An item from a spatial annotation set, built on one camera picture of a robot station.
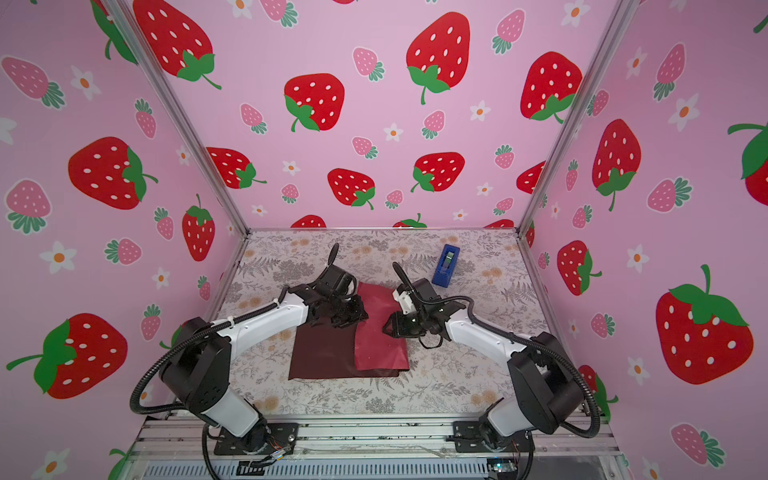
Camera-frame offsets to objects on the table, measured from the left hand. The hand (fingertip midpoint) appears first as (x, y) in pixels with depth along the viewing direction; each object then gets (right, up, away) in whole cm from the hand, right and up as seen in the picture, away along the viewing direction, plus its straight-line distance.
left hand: (370, 315), depth 86 cm
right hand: (+4, -3, -3) cm, 6 cm away
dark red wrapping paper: (-2, -9, -4) cm, 10 cm away
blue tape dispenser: (+25, +14, +17) cm, 34 cm away
